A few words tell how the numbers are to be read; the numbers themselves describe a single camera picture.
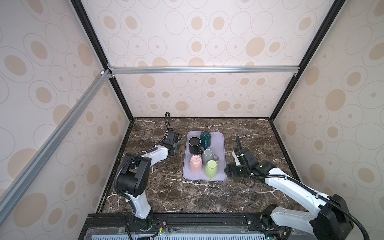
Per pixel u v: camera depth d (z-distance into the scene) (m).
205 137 0.97
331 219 0.39
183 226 0.73
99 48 0.80
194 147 0.94
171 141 0.76
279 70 0.89
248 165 0.62
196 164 0.84
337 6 0.68
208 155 0.88
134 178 0.48
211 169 0.83
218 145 1.04
